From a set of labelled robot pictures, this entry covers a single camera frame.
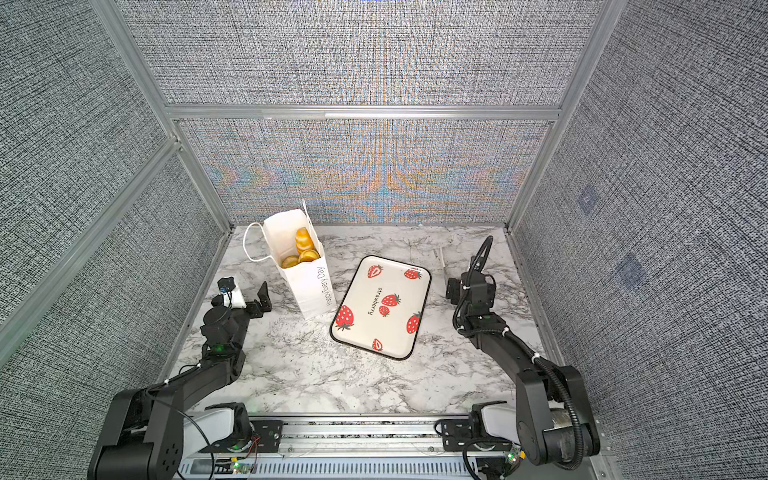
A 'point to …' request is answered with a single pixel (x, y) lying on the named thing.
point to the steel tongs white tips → (441, 251)
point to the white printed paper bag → (295, 246)
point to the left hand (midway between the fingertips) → (249, 285)
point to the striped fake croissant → (304, 240)
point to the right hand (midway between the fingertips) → (470, 279)
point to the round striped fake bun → (304, 256)
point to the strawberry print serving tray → (384, 308)
